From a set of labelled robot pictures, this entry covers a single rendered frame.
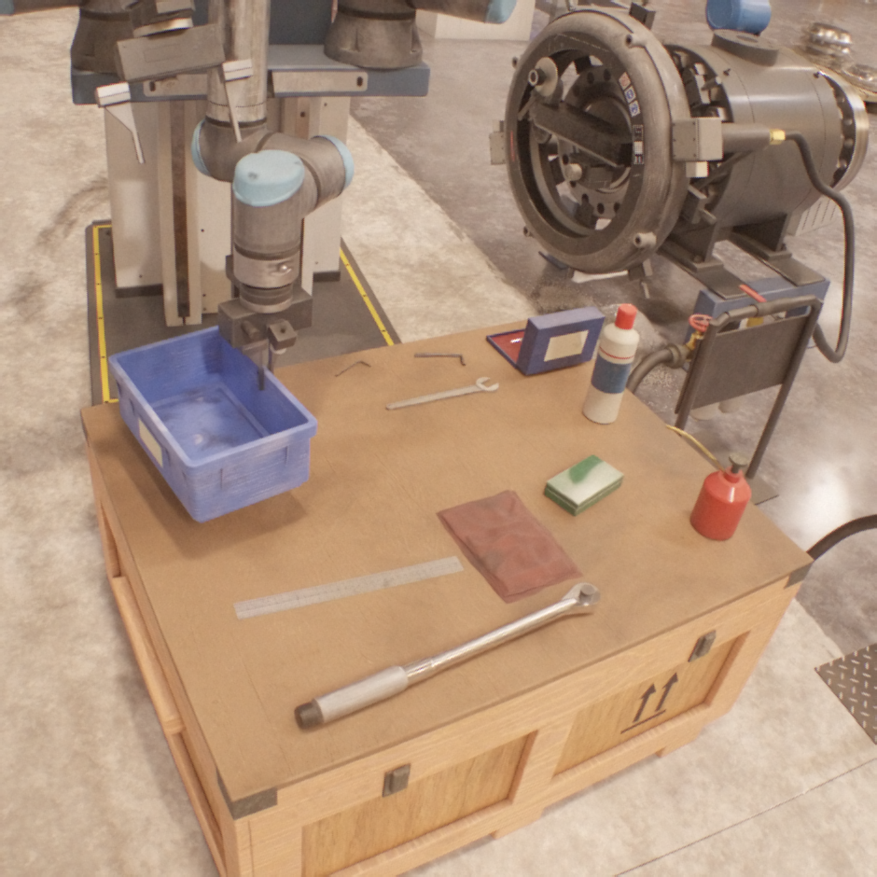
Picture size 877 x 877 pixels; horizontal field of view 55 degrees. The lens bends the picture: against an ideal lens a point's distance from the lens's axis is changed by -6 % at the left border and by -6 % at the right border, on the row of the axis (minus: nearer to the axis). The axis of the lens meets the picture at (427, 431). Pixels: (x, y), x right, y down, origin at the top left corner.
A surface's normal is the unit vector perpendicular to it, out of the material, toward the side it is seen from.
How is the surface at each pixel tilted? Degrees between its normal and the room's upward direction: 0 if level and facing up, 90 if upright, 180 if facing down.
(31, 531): 0
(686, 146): 90
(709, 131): 68
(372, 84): 90
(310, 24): 90
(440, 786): 90
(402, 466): 0
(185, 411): 0
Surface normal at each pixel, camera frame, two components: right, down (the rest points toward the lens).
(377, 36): 0.14, 0.31
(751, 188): 0.45, 0.71
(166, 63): 0.43, 0.22
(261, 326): 0.59, 0.54
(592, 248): -0.87, 0.22
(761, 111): 0.44, -0.01
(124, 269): 0.32, 0.60
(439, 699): 0.11, -0.79
